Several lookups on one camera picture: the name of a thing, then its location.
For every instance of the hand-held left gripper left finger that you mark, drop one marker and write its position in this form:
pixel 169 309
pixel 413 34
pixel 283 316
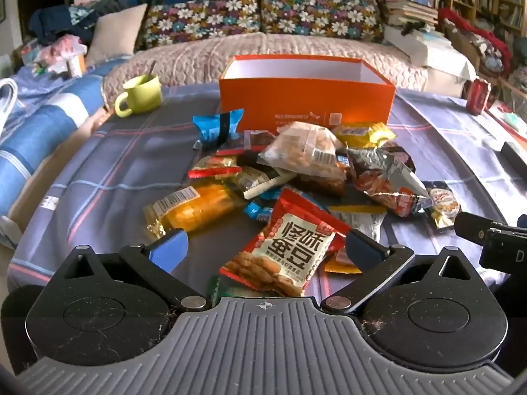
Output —
pixel 169 249

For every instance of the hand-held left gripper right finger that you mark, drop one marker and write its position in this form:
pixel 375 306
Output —
pixel 362 250

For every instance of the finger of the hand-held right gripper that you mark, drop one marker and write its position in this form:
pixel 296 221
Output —
pixel 471 224

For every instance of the orange cardboard box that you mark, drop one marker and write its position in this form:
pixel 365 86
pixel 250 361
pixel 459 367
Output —
pixel 304 103

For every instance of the small orange snack packet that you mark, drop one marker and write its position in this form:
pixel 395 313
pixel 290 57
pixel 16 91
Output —
pixel 341 266

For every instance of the yellow and white sachet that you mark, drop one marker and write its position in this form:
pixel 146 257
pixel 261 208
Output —
pixel 362 222

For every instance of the round biscuit packet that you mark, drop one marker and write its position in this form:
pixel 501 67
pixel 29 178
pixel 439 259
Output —
pixel 442 203

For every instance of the clear orange bread packet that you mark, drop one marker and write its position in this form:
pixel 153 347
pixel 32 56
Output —
pixel 197 210

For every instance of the green snack packet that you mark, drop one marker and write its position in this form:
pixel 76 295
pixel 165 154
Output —
pixel 218 288

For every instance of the silver crumpled snack packet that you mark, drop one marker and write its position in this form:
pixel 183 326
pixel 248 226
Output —
pixel 378 181

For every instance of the red and white snack packet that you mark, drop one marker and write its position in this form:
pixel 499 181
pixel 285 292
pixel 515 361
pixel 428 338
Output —
pixel 288 247

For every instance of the brown snack packet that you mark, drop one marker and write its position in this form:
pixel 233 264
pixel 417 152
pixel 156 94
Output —
pixel 321 183

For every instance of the small red-edged snack packet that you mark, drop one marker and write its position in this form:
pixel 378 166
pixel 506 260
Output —
pixel 214 166

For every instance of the white and grey sachet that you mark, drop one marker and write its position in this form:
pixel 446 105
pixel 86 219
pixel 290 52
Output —
pixel 255 183

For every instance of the clear bag of crackers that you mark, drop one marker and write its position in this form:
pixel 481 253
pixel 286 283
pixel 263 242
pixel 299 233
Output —
pixel 300 148

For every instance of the red soda can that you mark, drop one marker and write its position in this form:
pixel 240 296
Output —
pixel 477 96

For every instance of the green mug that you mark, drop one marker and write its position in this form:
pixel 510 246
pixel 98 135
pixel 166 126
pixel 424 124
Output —
pixel 142 94

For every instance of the white box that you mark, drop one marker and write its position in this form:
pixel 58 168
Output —
pixel 428 53

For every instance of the blue striped blanket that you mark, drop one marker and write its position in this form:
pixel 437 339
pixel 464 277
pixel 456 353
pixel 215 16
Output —
pixel 41 123

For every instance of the metal spoon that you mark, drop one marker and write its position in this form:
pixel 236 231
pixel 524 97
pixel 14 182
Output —
pixel 151 69

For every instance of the red cloth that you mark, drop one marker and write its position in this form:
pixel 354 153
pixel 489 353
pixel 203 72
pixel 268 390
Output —
pixel 494 41

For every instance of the beige knitted blanket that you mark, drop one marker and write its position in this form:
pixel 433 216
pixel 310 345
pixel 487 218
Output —
pixel 185 61

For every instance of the stack of books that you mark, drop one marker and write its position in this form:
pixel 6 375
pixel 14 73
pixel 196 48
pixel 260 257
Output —
pixel 411 12

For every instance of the beige pillow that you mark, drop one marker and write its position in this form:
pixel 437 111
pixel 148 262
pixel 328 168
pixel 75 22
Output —
pixel 115 33

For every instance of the pink floral cloth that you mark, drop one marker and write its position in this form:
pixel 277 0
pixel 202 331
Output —
pixel 61 49

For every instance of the dark blue clothes pile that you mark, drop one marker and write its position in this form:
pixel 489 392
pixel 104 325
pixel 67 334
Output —
pixel 53 22

